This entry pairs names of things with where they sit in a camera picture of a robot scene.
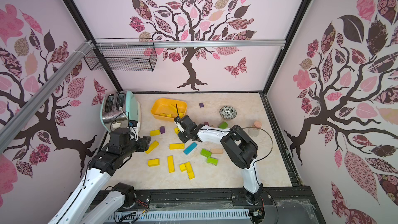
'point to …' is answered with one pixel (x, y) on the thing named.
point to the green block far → (223, 125)
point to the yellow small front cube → (182, 167)
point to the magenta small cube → (206, 123)
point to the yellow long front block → (189, 170)
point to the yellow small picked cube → (169, 115)
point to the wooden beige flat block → (216, 151)
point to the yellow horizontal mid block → (176, 146)
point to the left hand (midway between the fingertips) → (146, 141)
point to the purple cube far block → (201, 104)
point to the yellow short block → (153, 162)
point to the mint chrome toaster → (117, 109)
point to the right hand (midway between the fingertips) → (182, 132)
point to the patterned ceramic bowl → (227, 112)
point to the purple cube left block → (162, 129)
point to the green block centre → (205, 153)
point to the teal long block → (190, 148)
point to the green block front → (212, 160)
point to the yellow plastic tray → (166, 109)
